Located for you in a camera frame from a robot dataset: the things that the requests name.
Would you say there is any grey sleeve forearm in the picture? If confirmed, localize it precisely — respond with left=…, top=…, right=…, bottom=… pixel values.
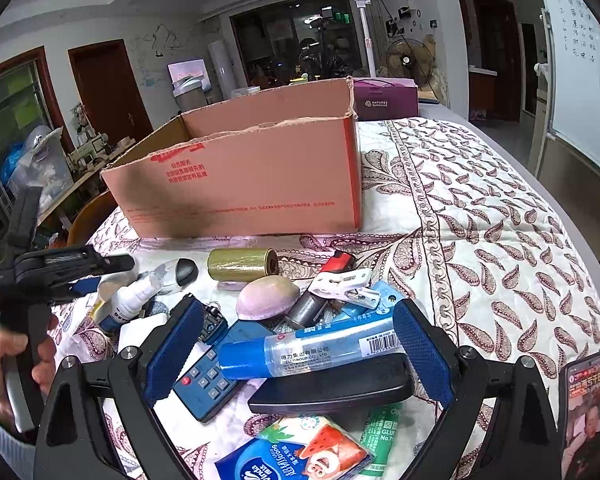
left=0, top=424, right=35, bottom=480

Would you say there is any person's left hand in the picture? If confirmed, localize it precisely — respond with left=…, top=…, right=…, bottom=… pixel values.
left=0, top=328, right=56, bottom=431

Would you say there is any white spray bottle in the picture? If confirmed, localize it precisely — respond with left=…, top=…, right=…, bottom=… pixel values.
left=88, top=263, right=166, bottom=334

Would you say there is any blue remote control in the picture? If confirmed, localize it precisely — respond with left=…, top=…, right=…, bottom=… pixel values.
left=173, top=318, right=273, bottom=424

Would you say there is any wooden chair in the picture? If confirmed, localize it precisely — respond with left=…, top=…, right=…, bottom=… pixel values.
left=67, top=191, right=118, bottom=246

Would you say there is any green glue packet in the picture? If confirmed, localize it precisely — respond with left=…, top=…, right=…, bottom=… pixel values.
left=360, top=403, right=401, bottom=479

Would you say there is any black glasses case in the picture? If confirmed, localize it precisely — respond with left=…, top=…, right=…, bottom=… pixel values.
left=248, top=353, right=414, bottom=416

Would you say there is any blue glue stick tube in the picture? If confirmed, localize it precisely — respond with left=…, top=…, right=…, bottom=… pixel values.
left=218, top=313, right=404, bottom=380

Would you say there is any clear dome with black cap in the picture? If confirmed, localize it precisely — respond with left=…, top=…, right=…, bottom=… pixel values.
left=154, top=258, right=198, bottom=295

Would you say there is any smartphone with lit screen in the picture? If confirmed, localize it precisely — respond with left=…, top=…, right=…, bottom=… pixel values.
left=558, top=351, right=600, bottom=479

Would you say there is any white plastic clip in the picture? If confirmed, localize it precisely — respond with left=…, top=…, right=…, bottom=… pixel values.
left=309, top=269, right=372, bottom=302

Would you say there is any gold tape roll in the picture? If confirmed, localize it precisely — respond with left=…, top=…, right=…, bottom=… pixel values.
left=207, top=248, right=279, bottom=283

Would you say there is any blue tissue pack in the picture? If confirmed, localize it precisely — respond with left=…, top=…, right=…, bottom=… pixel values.
left=215, top=439, right=308, bottom=480

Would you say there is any pale purple egg-shaped stone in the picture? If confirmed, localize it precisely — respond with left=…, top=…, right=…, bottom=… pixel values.
left=236, top=275, right=300, bottom=321

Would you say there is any paisley quilted bedspread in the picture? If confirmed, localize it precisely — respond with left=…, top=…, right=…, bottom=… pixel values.
left=49, top=116, right=600, bottom=480

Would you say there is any red lighter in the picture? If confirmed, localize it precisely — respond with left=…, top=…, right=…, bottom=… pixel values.
left=320, top=250, right=355, bottom=273

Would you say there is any grey cylindrical battery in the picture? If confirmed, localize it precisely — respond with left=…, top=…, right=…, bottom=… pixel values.
left=285, top=289, right=327, bottom=330

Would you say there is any dark red door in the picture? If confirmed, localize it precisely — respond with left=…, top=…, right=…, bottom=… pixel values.
left=68, top=39, right=154, bottom=145

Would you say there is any white air conditioner tower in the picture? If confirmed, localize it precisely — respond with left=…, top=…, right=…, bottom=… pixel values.
left=208, top=39, right=237, bottom=100

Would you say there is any purple box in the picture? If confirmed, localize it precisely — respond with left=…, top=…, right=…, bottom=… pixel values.
left=353, top=77, right=419, bottom=122

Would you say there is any standing fan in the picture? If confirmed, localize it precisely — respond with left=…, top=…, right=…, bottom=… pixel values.
left=386, top=38, right=436, bottom=88

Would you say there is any whiteboard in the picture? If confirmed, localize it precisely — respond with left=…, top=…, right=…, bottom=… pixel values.
left=543, top=0, right=600, bottom=166

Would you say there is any picture frame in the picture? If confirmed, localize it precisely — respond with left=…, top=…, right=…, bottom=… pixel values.
left=168, top=58, right=212, bottom=92

